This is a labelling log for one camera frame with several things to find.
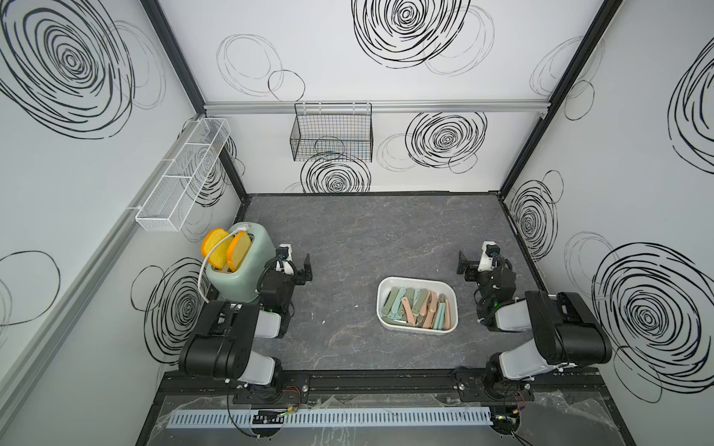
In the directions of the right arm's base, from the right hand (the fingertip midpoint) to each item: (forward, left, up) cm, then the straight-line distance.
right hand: (479, 252), depth 90 cm
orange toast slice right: (-9, +73, +12) cm, 74 cm away
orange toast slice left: (-9, +79, +10) cm, 81 cm away
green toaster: (-15, +72, +4) cm, 74 cm away
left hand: (-3, +61, +1) cm, 61 cm away
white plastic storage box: (-15, +20, -8) cm, 26 cm away
